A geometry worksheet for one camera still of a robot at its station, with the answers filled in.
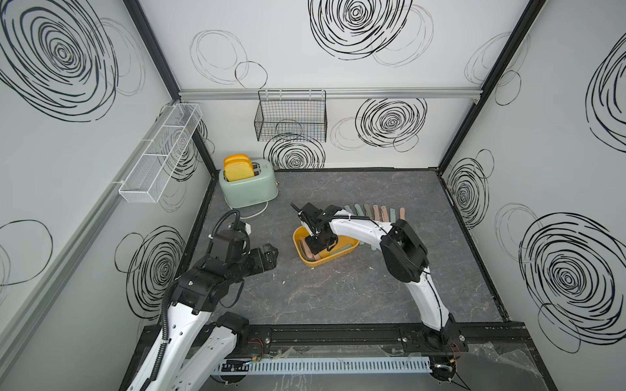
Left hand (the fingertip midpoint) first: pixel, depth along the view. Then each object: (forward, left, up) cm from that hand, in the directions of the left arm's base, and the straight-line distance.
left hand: (265, 254), depth 71 cm
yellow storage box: (+13, -25, -19) cm, 34 cm away
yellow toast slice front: (+35, +17, 0) cm, 39 cm away
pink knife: (+30, -52, -19) cm, 63 cm away
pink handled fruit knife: (+28, -40, -18) cm, 52 cm away
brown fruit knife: (+29, -44, -19) cm, 56 cm away
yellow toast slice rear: (+38, +17, +3) cm, 42 cm away
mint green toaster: (+33, +9, -9) cm, 35 cm away
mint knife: (+32, -28, -18) cm, 46 cm away
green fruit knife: (+28, -47, -18) cm, 57 cm away
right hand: (+12, -15, -19) cm, 27 cm away
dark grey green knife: (+31, -37, -19) cm, 52 cm away
